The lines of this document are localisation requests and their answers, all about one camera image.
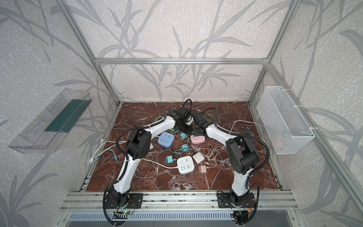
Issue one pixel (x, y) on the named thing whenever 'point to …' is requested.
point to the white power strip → (185, 164)
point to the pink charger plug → (202, 169)
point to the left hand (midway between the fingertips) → (193, 128)
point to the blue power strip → (166, 139)
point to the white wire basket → (285, 127)
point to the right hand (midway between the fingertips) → (197, 126)
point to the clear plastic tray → (46, 130)
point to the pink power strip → (196, 139)
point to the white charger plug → (199, 157)
